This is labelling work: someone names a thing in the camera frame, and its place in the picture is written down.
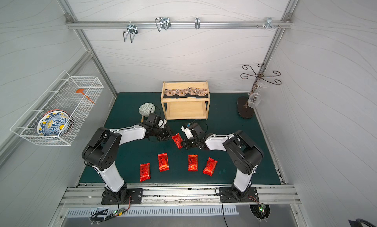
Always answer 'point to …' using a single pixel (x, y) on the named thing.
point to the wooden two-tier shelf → (185, 109)
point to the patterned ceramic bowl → (147, 108)
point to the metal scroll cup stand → (243, 109)
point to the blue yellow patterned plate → (57, 122)
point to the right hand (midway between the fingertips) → (181, 142)
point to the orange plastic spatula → (81, 90)
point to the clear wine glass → (254, 99)
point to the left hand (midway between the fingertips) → (176, 135)
